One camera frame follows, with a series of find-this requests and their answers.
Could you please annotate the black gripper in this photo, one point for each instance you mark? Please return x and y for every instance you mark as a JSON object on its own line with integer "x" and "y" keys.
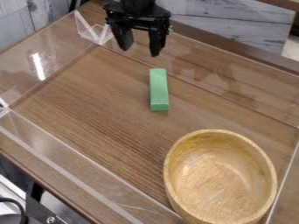
{"x": 141, "y": 15}

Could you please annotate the green wooden block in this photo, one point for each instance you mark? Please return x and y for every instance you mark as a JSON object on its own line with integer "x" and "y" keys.
{"x": 158, "y": 99}

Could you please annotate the brown wooden bowl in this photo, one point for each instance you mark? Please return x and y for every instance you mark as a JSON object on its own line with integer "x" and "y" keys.
{"x": 219, "y": 178}

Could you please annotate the clear acrylic corner bracket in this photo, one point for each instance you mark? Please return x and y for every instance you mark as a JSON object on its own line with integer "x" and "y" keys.
{"x": 98, "y": 34}

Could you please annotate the clear acrylic enclosure wall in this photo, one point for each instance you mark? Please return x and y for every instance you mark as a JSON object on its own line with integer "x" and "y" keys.
{"x": 78, "y": 130}

